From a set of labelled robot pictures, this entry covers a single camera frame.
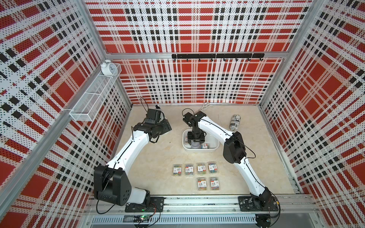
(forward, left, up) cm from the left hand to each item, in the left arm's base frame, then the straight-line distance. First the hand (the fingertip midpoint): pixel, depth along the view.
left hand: (168, 127), depth 85 cm
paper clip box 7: (-29, -20, -15) cm, 38 cm away
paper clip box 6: (-19, -27, -15) cm, 36 cm away
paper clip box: (-4, -11, -8) cm, 14 cm away
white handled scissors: (+37, -27, -19) cm, 50 cm away
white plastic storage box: (-2, -28, -16) cm, 32 cm away
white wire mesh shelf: (+17, +55, +3) cm, 58 cm away
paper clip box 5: (-20, -20, -15) cm, 32 cm away
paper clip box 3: (-21, -6, -15) cm, 26 cm away
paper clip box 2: (-5, -24, -15) cm, 28 cm away
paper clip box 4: (-20, -13, -15) cm, 29 cm away
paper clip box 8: (-28, -27, -15) cm, 42 cm away
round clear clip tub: (-4, -17, -14) cm, 22 cm away
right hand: (-3, -18, -12) cm, 21 cm away
